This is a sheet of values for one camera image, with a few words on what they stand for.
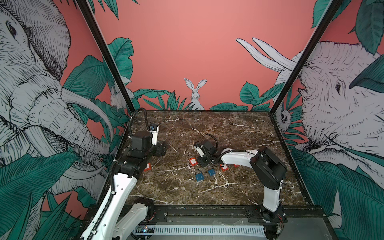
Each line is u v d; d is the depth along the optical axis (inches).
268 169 19.5
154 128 24.6
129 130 45.1
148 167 34.9
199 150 30.7
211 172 34.7
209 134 42.3
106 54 33.8
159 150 25.8
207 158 28.1
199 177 33.8
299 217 29.3
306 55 33.8
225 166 35.2
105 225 15.0
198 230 27.6
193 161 36.1
